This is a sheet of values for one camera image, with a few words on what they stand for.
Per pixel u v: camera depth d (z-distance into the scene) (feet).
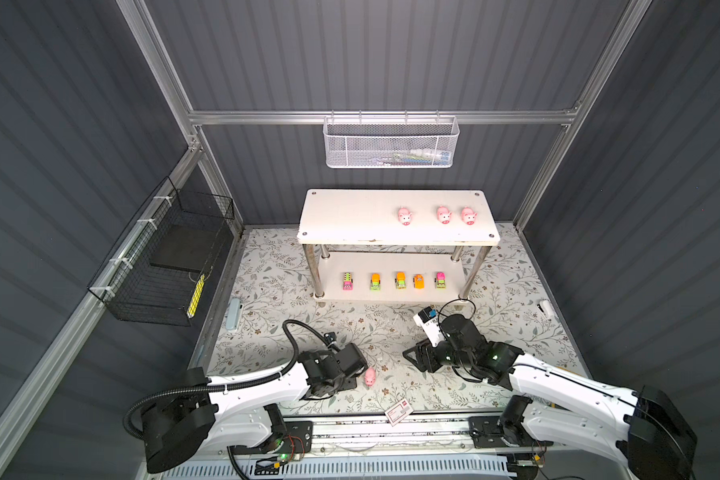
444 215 2.38
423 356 2.28
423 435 2.47
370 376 2.70
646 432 1.35
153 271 2.36
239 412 1.52
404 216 2.37
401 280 3.10
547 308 3.08
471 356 2.00
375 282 3.07
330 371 2.09
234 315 3.01
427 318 2.36
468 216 2.37
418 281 3.08
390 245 3.77
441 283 3.07
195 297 2.23
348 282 3.07
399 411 2.52
